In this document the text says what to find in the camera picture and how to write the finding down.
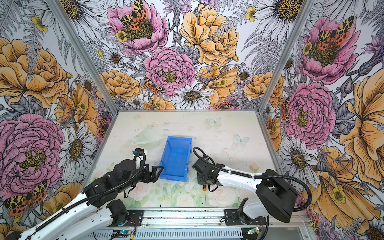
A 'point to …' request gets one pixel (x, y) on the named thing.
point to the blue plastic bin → (176, 158)
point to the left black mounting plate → (137, 215)
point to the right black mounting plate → (232, 217)
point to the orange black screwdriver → (205, 189)
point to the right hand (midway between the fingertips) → (204, 183)
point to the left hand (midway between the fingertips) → (154, 171)
